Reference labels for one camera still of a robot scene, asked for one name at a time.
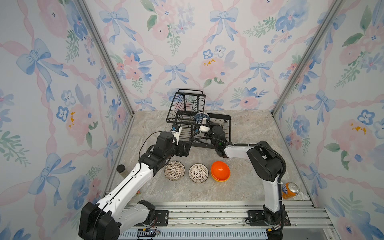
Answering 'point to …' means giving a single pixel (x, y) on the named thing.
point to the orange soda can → (289, 190)
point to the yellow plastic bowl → (221, 181)
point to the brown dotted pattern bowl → (174, 170)
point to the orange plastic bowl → (220, 170)
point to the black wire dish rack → (186, 110)
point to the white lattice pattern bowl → (198, 173)
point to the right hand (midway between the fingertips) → (210, 117)
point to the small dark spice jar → (120, 168)
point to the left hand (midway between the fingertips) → (183, 140)
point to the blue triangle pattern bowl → (199, 117)
